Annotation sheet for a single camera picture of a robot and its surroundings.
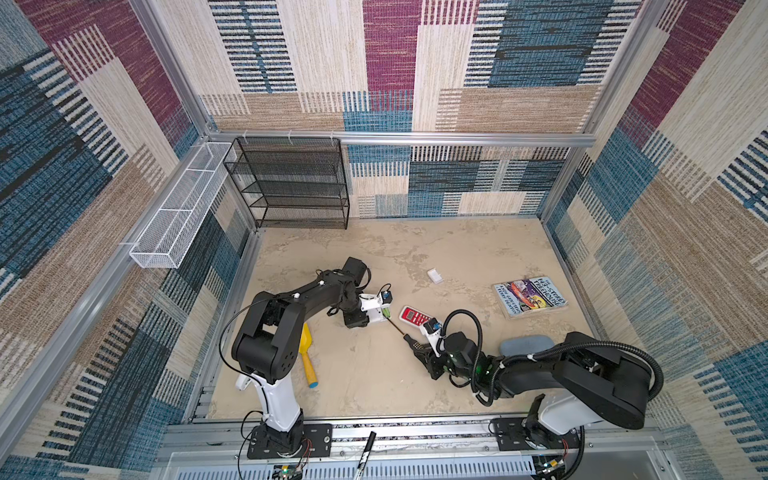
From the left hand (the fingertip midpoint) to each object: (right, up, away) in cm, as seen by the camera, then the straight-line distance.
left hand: (359, 310), depth 95 cm
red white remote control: (+17, -1, -1) cm, 17 cm away
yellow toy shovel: (-15, -8, -6) cm, 18 cm away
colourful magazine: (+56, +5, +1) cm, 56 cm away
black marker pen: (+4, -28, -24) cm, 37 cm away
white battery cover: (+25, +10, +10) cm, 29 cm away
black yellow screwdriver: (+17, -8, -8) cm, 20 cm away
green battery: (+9, 0, -1) cm, 9 cm away
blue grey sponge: (+49, -9, -6) cm, 50 cm away
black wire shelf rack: (-26, +44, +16) cm, 54 cm away
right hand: (+18, -11, -8) cm, 23 cm away
